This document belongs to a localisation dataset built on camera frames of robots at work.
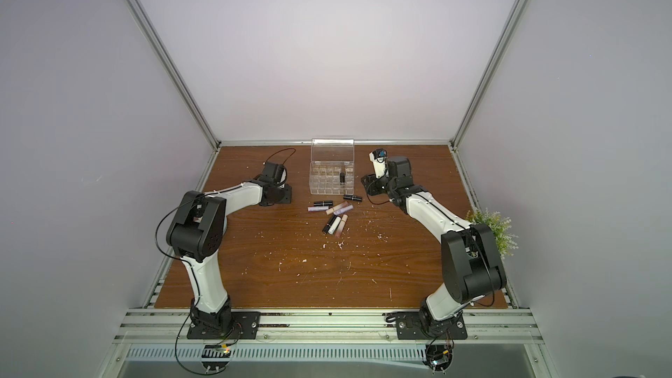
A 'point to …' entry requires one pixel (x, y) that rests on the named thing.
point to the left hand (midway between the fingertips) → (290, 192)
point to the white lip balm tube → (335, 223)
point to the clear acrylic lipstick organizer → (332, 166)
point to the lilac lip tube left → (317, 208)
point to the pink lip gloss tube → (342, 224)
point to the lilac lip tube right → (343, 210)
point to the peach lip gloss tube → (337, 207)
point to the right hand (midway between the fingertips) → (370, 171)
